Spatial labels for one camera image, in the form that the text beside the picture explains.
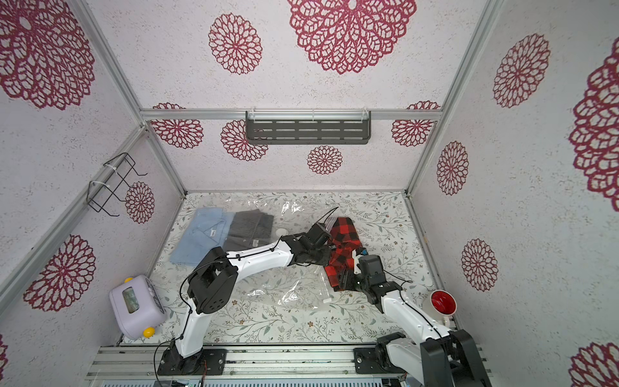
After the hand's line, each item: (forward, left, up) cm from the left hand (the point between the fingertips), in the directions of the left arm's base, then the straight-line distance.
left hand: (327, 257), depth 91 cm
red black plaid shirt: (+10, -7, -3) cm, 13 cm away
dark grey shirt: (+15, +33, -2) cm, 36 cm away
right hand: (-6, -5, -1) cm, 8 cm away
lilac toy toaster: (-19, +63, +2) cm, 66 cm away
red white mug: (-17, -40, -3) cm, 43 cm away
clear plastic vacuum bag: (-9, +11, -5) cm, 15 cm away
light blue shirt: (+15, +51, -3) cm, 53 cm away
